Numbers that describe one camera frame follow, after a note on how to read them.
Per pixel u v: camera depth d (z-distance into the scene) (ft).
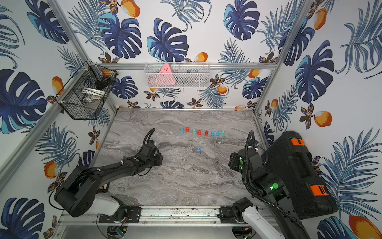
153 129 2.44
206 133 3.47
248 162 1.52
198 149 3.19
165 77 2.97
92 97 2.68
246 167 1.54
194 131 3.45
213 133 3.47
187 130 3.49
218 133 3.44
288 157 2.30
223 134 3.47
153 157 2.33
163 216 2.47
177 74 3.08
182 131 3.49
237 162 1.95
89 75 2.96
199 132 3.47
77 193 1.42
